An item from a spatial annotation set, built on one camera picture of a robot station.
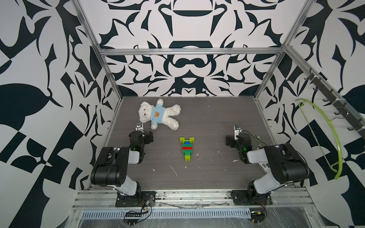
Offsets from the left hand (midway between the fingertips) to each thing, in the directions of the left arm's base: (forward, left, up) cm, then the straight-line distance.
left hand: (141, 129), depth 95 cm
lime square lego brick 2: (-8, -33, -2) cm, 34 cm away
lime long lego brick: (-11, -29, -4) cm, 31 cm away
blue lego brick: (-8, -30, -5) cm, 31 cm away
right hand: (-3, -63, -3) cm, 63 cm away
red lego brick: (-13, -29, -3) cm, 32 cm away
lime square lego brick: (-7, -26, -3) cm, 27 cm away
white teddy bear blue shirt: (+10, -11, +3) cm, 15 cm away
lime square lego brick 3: (-20, -29, -3) cm, 35 cm away
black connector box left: (-46, 0, -9) cm, 46 cm away
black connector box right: (-49, -61, -6) cm, 78 cm away
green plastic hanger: (-37, -88, +21) cm, 98 cm away
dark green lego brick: (-17, -29, -3) cm, 34 cm away
